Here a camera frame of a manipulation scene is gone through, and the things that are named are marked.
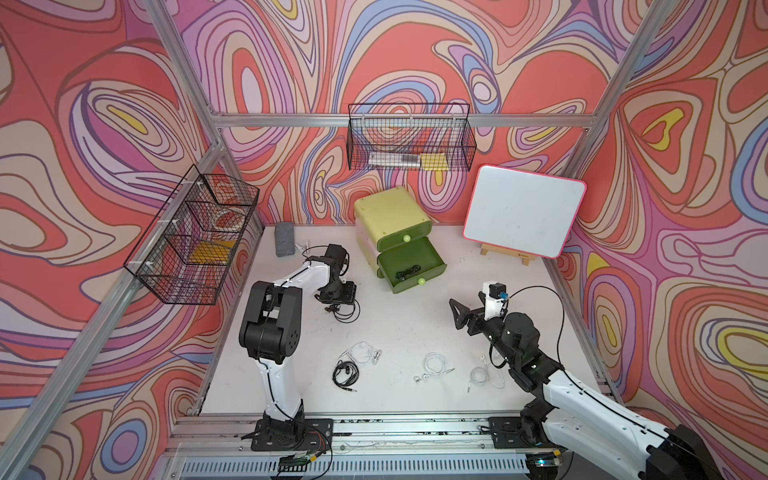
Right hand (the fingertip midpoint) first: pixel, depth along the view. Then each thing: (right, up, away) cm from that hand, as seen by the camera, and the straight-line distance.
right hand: (466, 304), depth 81 cm
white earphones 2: (-8, -19, +5) cm, 21 cm away
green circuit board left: (-45, -37, -9) cm, 59 cm away
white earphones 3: (+5, -21, +3) cm, 22 cm away
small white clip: (-54, +16, +30) cm, 64 cm away
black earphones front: (-34, -20, +2) cm, 39 cm away
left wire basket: (-71, +14, -9) cm, 73 cm away
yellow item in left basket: (-65, +14, -9) cm, 67 cm away
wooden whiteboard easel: (+27, +13, +24) cm, 38 cm away
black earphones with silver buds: (-17, +7, +13) cm, 23 cm away
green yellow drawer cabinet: (-20, +20, +8) cm, 29 cm away
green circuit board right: (+16, -36, -9) cm, 41 cm away
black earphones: (-35, -5, +13) cm, 38 cm away
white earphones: (-29, -16, +7) cm, 34 cm away
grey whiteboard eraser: (-62, +21, +34) cm, 74 cm away
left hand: (-35, -2, +17) cm, 39 cm away
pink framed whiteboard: (+26, +28, +23) cm, 45 cm away
